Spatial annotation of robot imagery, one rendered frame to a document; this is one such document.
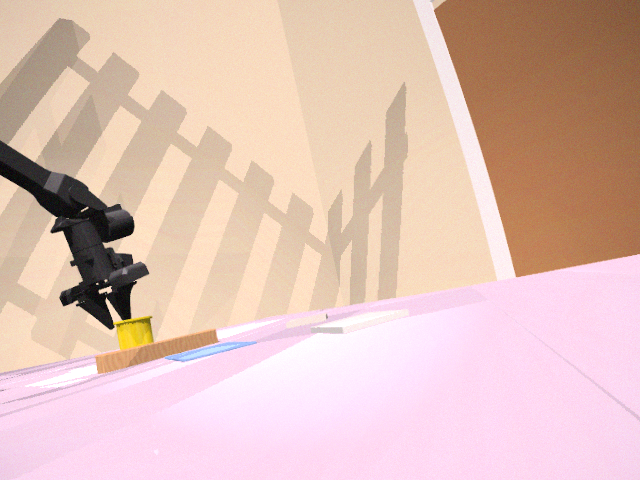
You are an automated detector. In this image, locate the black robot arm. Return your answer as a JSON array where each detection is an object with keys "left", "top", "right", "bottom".
[{"left": 0, "top": 140, "right": 135, "bottom": 270}]

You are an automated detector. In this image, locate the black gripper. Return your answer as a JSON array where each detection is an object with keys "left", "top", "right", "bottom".
[{"left": 59, "top": 244, "right": 149, "bottom": 330}]

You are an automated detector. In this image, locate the yellow cup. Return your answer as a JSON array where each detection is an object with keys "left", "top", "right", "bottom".
[{"left": 113, "top": 315, "right": 154, "bottom": 350}]

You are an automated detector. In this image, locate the tan wooden plank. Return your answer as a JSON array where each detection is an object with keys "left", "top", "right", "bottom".
[{"left": 95, "top": 329, "right": 218, "bottom": 374}]

